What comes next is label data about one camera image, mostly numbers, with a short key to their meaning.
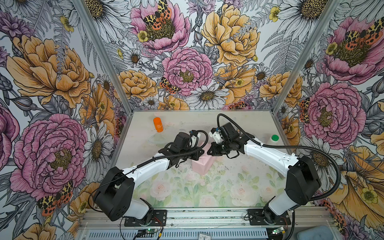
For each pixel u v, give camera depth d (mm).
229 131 673
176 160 630
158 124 1048
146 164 518
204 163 798
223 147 715
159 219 732
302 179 441
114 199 422
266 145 540
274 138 941
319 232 685
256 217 729
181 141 664
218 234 709
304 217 762
